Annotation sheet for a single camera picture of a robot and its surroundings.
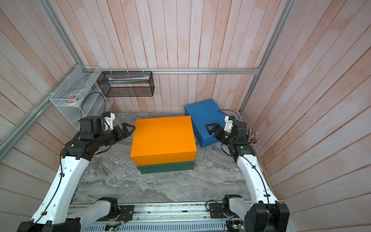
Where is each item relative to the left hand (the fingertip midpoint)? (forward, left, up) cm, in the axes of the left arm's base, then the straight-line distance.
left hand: (130, 132), depth 71 cm
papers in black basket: (+37, +11, +6) cm, 39 cm away
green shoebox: (-11, -10, -18) cm, 24 cm away
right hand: (+7, -42, -4) cm, 42 cm away
